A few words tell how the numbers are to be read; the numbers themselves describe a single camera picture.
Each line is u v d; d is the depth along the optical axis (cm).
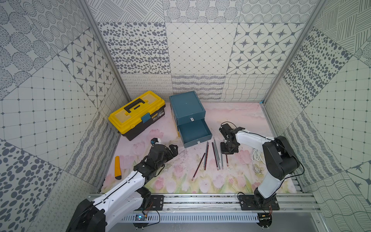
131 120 88
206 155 91
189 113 84
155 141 75
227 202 76
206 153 93
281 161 48
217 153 93
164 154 65
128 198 59
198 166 87
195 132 90
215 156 90
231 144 77
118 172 83
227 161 90
